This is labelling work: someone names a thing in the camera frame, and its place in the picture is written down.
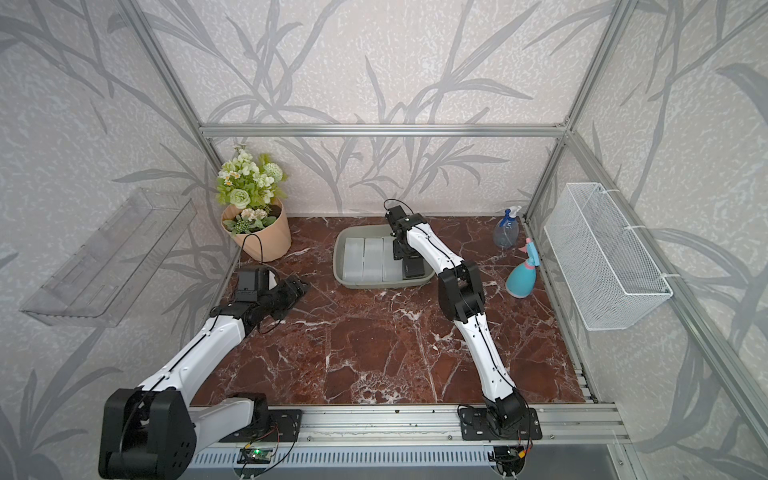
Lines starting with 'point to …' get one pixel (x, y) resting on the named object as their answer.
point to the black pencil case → (413, 267)
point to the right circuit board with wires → (510, 460)
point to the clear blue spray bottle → (507, 229)
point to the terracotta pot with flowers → (256, 217)
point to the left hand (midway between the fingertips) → (306, 289)
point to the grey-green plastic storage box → (366, 231)
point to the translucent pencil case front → (392, 269)
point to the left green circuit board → (254, 456)
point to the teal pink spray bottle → (521, 281)
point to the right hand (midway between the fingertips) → (410, 252)
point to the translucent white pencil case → (354, 260)
